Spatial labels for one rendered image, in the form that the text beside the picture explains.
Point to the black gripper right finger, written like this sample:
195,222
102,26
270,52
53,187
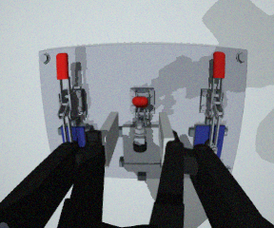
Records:
225,202

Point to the grey fixture plate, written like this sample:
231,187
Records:
177,73

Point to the blue metal block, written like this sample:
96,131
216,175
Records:
202,133
77,133

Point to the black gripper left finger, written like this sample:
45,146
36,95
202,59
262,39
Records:
34,200

